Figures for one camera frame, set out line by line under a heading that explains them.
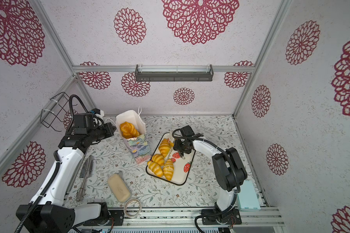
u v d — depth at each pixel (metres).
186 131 0.76
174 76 0.87
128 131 0.91
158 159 0.90
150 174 0.88
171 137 0.91
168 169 0.87
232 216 0.69
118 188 0.80
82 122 0.54
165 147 0.97
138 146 0.82
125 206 0.76
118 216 0.74
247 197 0.77
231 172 0.48
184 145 0.83
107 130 0.66
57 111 0.79
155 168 0.87
